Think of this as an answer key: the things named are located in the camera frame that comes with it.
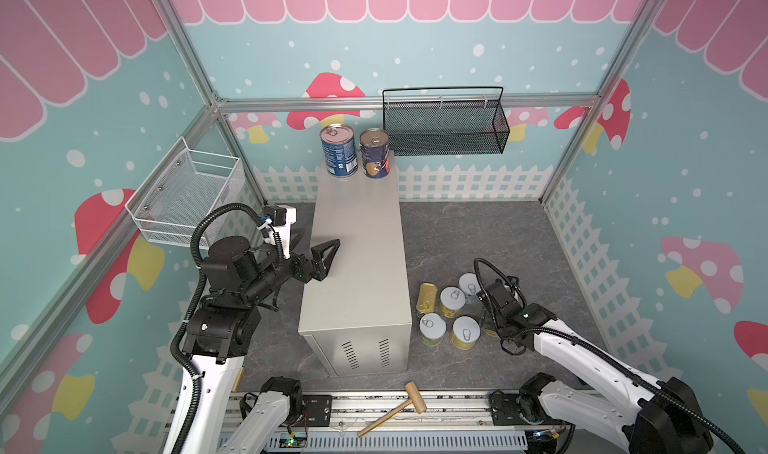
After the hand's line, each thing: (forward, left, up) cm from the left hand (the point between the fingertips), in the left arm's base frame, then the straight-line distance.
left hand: (321, 243), depth 62 cm
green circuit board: (-32, +8, -38) cm, 51 cm away
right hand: (-2, -44, -31) cm, 53 cm away
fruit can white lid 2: (-6, -26, -32) cm, 41 cm away
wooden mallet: (-23, -21, -35) cm, 47 cm away
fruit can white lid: (+3, -32, -31) cm, 45 cm away
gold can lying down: (+5, -25, -34) cm, 42 cm away
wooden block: (-19, +26, -36) cm, 48 cm away
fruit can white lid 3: (-7, -35, -31) cm, 47 cm away
